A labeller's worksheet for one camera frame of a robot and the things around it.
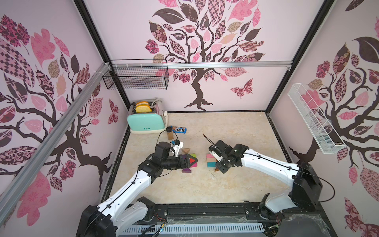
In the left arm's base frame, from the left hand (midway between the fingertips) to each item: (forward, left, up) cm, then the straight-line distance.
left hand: (191, 164), depth 75 cm
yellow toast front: (+39, +33, +3) cm, 51 cm away
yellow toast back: (+44, +34, +4) cm, 56 cm away
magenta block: (+6, -2, -15) cm, 16 cm away
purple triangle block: (+3, +3, -14) cm, 15 cm away
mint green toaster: (+36, +32, -8) cm, 49 cm away
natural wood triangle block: (+16, +3, -13) cm, 21 cm away
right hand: (+2, -18, -7) cm, 20 cm away
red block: (+1, -1, +4) cm, 4 cm away
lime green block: (+13, -1, -14) cm, 20 cm away
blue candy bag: (+34, +9, -13) cm, 38 cm away
